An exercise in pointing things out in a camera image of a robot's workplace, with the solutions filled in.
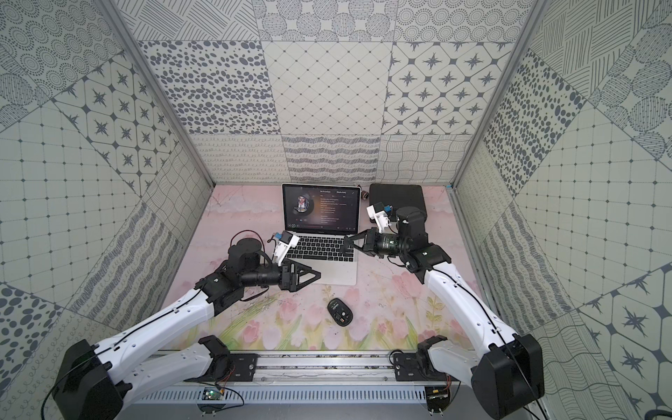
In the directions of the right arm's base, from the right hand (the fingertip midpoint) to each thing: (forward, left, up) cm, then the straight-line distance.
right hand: (347, 244), depth 72 cm
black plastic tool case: (+40, -21, -23) cm, 50 cm away
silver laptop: (+24, +11, -18) cm, 32 cm away
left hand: (-6, +9, -2) cm, 11 cm away
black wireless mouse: (-11, +2, -23) cm, 26 cm away
